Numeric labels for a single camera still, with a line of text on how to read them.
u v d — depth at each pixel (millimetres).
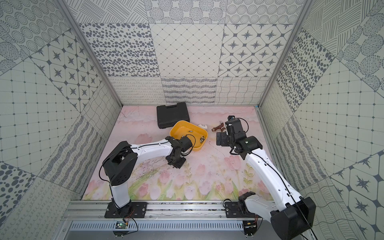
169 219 726
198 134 1035
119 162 515
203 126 1045
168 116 1108
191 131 1041
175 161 774
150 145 573
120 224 715
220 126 1047
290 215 363
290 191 403
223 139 700
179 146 678
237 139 564
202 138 1011
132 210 731
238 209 730
